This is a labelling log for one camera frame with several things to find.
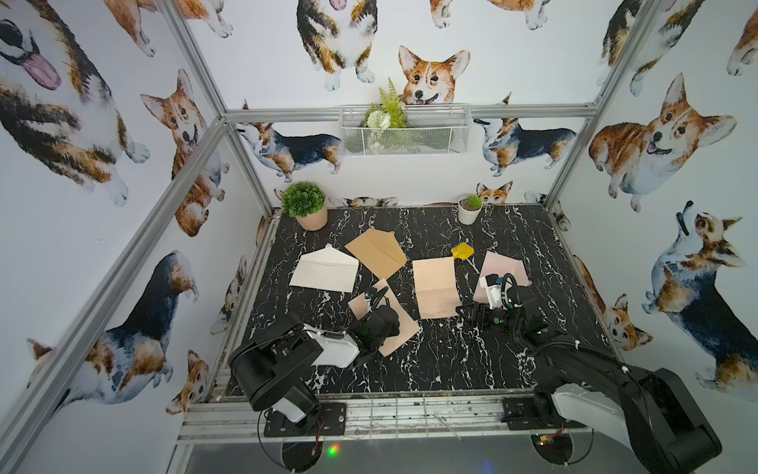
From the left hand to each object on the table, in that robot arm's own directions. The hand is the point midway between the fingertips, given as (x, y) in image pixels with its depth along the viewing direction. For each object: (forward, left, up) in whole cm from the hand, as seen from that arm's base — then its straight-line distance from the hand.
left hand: (396, 312), depth 92 cm
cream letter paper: (+8, -14, 0) cm, 16 cm away
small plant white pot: (+37, -28, +7) cm, 47 cm away
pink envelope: (+18, -38, -3) cm, 42 cm away
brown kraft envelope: (+25, +5, -1) cm, 25 cm away
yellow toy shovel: (+23, -24, 0) cm, 34 cm away
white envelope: (+19, +25, -3) cm, 31 cm away
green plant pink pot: (+35, +31, +13) cm, 49 cm away
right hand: (-3, -18, +8) cm, 20 cm away
